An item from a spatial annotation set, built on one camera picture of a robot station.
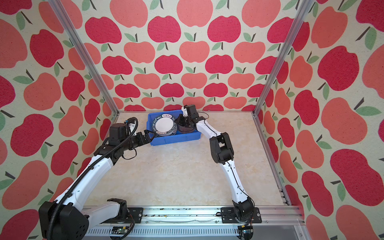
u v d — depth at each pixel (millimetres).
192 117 877
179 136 1039
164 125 1052
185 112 985
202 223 733
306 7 692
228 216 733
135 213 747
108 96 1119
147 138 703
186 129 1079
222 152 665
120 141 600
